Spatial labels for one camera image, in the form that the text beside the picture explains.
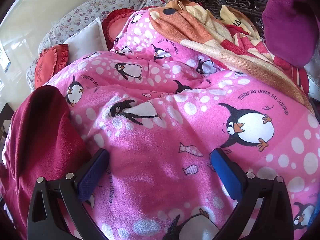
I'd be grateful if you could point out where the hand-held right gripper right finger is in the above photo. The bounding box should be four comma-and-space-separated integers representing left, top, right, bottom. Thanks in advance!
210, 148, 292, 240

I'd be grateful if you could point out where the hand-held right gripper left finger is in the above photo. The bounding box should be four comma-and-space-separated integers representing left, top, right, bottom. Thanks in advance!
27, 149, 110, 240

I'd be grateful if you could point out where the dark red fleece garment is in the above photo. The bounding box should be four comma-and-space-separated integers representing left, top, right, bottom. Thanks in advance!
0, 85, 97, 240

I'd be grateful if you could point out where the pink penguin print blanket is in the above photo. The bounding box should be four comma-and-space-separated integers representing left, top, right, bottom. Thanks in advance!
42, 11, 320, 240

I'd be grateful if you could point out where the floral pillow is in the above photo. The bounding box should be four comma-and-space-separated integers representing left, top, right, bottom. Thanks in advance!
26, 62, 43, 90
37, 0, 175, 53

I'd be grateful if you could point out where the red heart cushion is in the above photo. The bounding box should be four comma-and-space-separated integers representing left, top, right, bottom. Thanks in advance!
101, 5, 150, 50
34, 44, 69, 89

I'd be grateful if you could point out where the white pillow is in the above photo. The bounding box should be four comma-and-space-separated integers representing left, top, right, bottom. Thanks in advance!
61, 17, 109, 57

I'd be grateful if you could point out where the orange and cream towel blanket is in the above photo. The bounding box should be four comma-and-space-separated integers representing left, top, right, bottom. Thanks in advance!
149, 0, 314, 113

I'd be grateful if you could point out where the magenta plush cloth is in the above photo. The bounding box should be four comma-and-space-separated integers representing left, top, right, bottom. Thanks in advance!
261, 0, 320, 68

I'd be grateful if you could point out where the dark carved wooden headboard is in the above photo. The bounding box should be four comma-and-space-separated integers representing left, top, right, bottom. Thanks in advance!
175, 0, 273, 38

